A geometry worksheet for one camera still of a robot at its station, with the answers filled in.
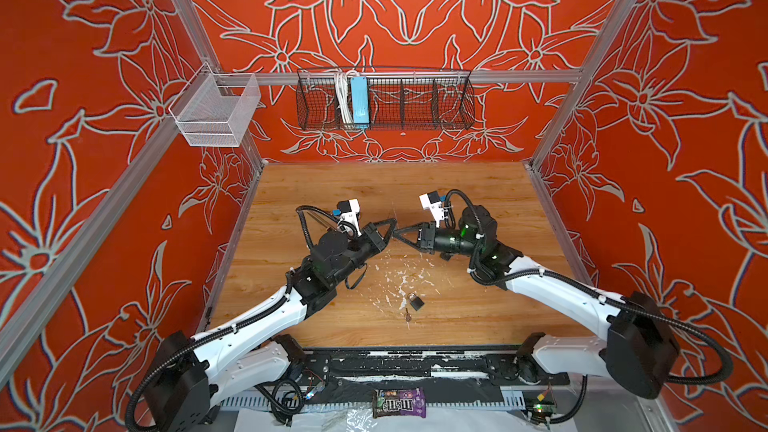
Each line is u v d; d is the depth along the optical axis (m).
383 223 0.68
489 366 0.74
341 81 0.87
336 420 0.67
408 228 0.68
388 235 0.69
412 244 0.66
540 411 0.68
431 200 0.68
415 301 0.84
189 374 0.39
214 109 0.93
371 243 0.62
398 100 0.97
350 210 0.66
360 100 0.88
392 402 0.68
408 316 0.81
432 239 0.62
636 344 0.40
